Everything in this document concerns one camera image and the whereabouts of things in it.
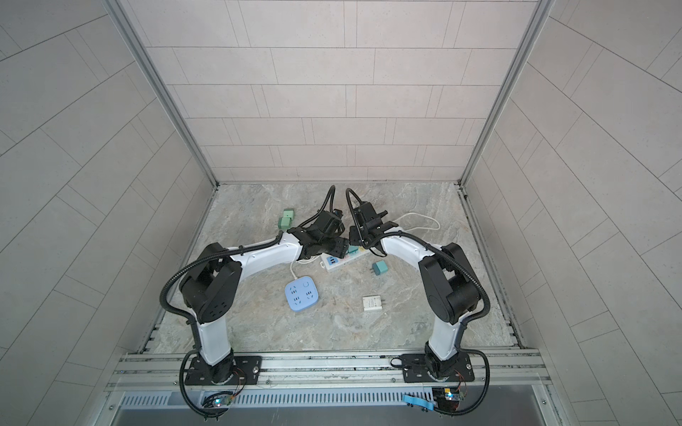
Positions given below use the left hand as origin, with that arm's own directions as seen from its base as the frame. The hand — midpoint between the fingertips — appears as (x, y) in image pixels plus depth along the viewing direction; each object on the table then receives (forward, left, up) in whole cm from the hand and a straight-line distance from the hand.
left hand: (345, 241), depth 93 cm
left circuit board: (-45, +31, -2) cm, 54 cm away
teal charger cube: (-9, -12, -2) cm, 15 cm away
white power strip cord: (+15, -29, -3) cm, 33 cm away
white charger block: (-21, -9, -3) cm, 23 cm away
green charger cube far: (+14, +23, -2) cm, 27 cm away
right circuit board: (-45, -27, -5) cm, 52 cm away
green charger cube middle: (+10, +24, -3) cm, 26 cm away
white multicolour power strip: (-7, +5, -2) cm, 9 cm away
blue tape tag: (-45, -19, -2) cm, 49 cm away
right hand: (+3, -3, 0) cm, 4 cm away
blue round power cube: (-18, +14, -3) cm, 22 cm away
